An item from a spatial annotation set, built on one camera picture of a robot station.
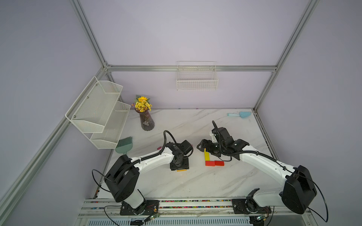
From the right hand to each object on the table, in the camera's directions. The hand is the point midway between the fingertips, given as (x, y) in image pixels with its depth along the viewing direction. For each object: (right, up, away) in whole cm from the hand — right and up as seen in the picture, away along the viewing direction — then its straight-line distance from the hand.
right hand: (203, 150), depth 82 cm
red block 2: (+12, -10, +8) cm, 17 cm away
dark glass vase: (-39, +17, +19) cm, 46 cm away
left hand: (-13, -11, +1) cm, 17 cm away
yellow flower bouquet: (-38, +29, +7) cm, 48 cm away
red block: (+5, -10, +8) cm, 14 cm away
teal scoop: (+39, +23, +36) cm, 58 cm away
